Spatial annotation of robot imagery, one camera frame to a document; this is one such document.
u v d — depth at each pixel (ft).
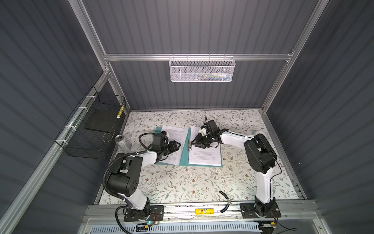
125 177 1.53
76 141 2.19
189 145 3.25
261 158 1.76
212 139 2.47
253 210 2.31
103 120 2.57
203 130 3.07
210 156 3.07
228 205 2.48
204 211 2.37
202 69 4.06
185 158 3.05
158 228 2.53
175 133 3.45
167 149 2.69
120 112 2.66
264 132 3.42
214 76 3.00
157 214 2.37
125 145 2.93
